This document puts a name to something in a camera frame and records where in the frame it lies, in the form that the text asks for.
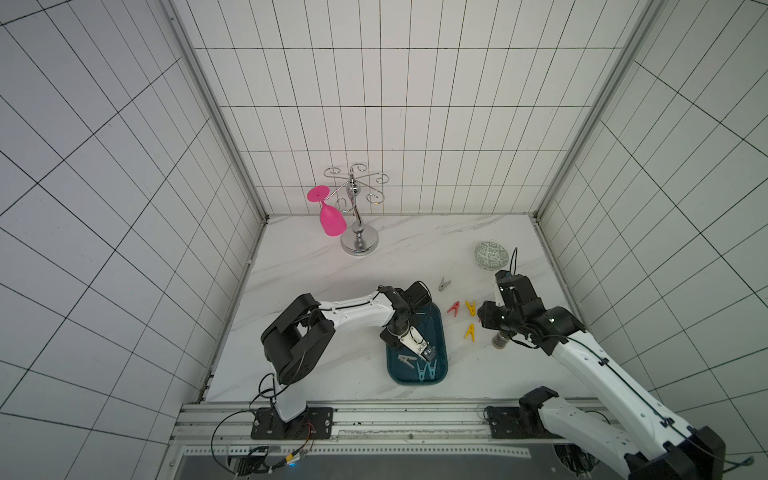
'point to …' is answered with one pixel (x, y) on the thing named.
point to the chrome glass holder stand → (359, 239)
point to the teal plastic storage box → (406, 368)
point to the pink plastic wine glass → (333, 222)
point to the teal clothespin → (432, 371)
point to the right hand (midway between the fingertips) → (472, 311)
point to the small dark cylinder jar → (500, 340)
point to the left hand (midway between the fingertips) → (395, 334)
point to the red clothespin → (455, 307)
